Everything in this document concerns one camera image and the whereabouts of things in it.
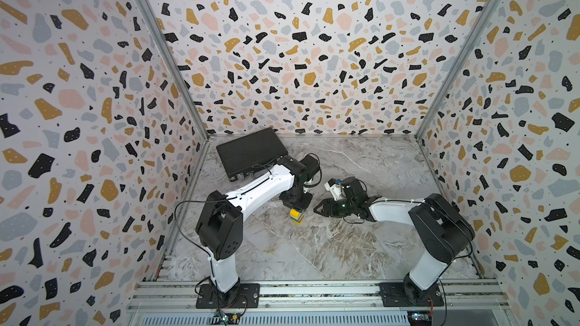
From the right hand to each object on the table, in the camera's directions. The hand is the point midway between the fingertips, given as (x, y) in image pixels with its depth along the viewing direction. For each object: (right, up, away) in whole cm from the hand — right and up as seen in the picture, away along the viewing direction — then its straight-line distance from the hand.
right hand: (318, 211), depth 89 cm
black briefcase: (-33, +22, +16) cm, 43 cm away
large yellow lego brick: (-9, +2, -11) cm, 15 cm away
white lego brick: (-8, -1, -6) cm, 10 cm away
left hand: (-6, +3, -7) cm, 9 cm away
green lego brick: (-8, -2, -5) cm, 10 cm away
